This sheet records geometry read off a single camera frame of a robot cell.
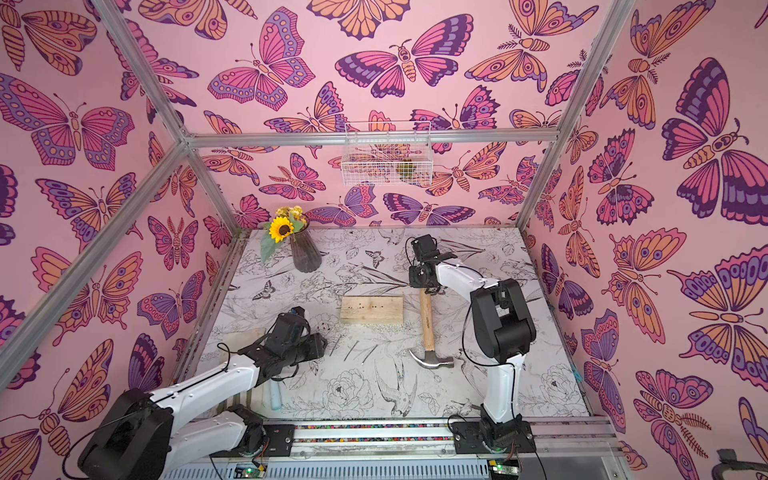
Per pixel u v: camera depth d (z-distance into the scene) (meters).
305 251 1.02
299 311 0.81
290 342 0.69
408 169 0.94
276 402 0.78
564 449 0.73
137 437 0.41
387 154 0.96
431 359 0.85
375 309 0.95
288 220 0.88
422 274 0.73
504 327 0.52
